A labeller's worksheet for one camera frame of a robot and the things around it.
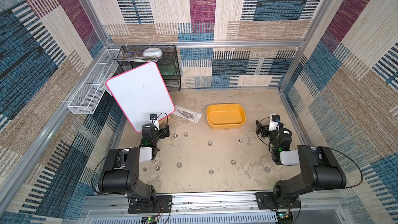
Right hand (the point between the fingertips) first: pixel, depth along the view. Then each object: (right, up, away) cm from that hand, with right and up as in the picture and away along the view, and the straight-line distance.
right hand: (266, 118), depth 91 cm
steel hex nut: (-53, -11, +5) cm, 55 cm away
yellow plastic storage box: (-21, 0, +16) cm, 26 cm away
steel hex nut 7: (-61, -26, -7) cm, 67 cm away
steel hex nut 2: (-47, -10, +6) cm, 49 cm away
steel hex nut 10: (-3, -26, -8) cm, 28 cm away
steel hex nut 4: (-15, -14, +3) cm, 20 cm away
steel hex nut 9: (-33, -27, -8) cm, 43 cm away
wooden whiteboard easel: (-60, -2, +8) cm, 61 cm away
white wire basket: (-104, +11, +1) cm, 105 cm away
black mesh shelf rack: (-78, +35, +1) cm, 86 cm away
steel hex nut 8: (-20, -23, -5) cm, 32 cm away
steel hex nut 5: (-64, -23, -4) cm, 68 cm away
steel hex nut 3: (-33, -15, +2) cm, 36 cm away
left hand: (-63, -3, +3) cm, 63 cm away
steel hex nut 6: (-68, -27, -7) cm, 73 cm away
